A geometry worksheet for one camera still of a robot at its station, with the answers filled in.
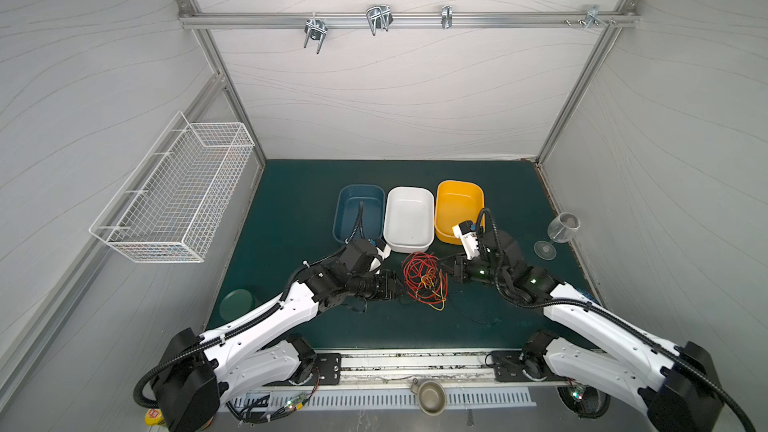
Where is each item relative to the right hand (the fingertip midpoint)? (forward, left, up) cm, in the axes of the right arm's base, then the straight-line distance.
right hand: (442, 255), depth 77 cm
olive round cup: (-29, +2, -15) cm, 33 cm away
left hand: (-8, +9, -3) cm, 12 cm away
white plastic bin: (+23, +9, -17) cm, 30 cm away
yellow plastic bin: (+28, -8, -14) cm, 33 cm away
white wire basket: (0, +65, +17) cm, 67 cm away
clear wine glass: (+12, -36, -5) cm, 38 cm away
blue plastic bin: (+26, +32, -16) cm, 44 cm away
